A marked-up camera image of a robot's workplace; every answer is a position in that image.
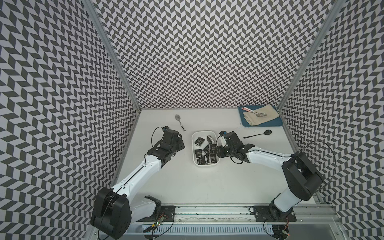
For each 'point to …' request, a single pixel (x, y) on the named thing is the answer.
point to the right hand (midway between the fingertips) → (216, 152)
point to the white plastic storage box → (203, 148)
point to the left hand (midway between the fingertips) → (180, 142)
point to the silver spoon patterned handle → (178, 118)
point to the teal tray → (274, 122)
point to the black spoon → (268, 132)
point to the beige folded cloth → (254, 120)
